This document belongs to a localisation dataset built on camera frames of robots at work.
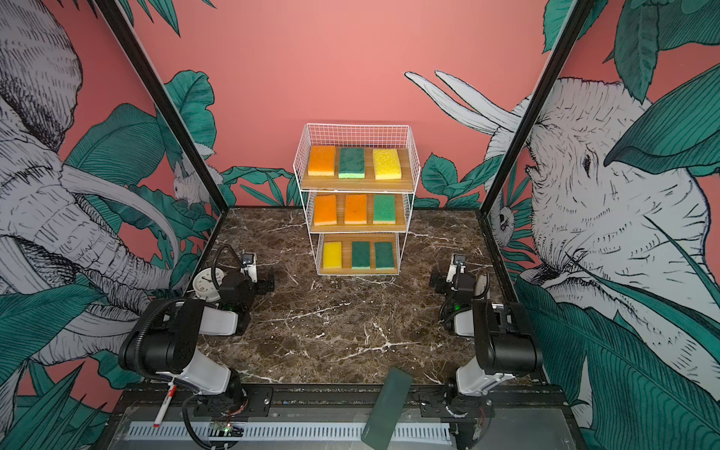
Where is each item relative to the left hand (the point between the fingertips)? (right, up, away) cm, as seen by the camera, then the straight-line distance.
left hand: (257, 263), depth 94 cm
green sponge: (+43, +18, -10) cm, 47 cm away
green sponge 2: (+35, +2, +8) cm, 36 cm away
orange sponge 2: (+34, +18, -10) cm, 40 cm away
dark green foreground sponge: (+43, -37, -21) cm, 60 cm away
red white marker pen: (-16, -32, -19) cm, 41 cm away
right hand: (+65, 0, 0) cm, 65 cm away
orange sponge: (+25, +17, -8) cm, 31 cm away
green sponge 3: (+44, +2, +10) cm, 45 cm away
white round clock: (-18, -7, -1) cm, 19 cm away
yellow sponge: (+24, +2, +9) cm, 26 cm away
